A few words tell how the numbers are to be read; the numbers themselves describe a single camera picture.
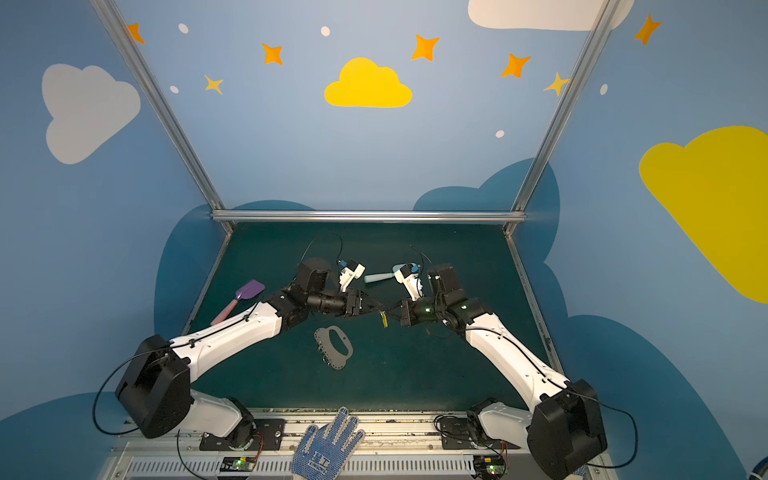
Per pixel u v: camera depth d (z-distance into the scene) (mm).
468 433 739
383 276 1050
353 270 744
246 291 1004
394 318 748
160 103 840
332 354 889
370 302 720
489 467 715
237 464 707
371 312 764
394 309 747
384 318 765
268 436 738
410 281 720
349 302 683
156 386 418
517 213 1163
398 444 735
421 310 680
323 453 718
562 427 396
